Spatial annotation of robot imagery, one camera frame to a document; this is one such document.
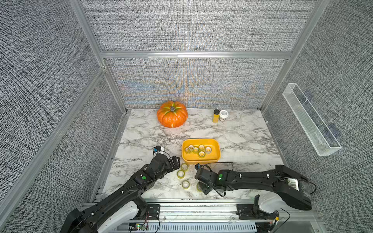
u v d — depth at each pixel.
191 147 0.95
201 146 0.98
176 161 0.72
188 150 0.95
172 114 1.01
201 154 0.93
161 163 0.61
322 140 0.71
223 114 1.09
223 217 0.72
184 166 0.88
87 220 0.41
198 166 0.76
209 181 0.63
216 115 1.06
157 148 0.73
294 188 0.44
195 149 0.95
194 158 0.91
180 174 0.86
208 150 0.96
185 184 0.82
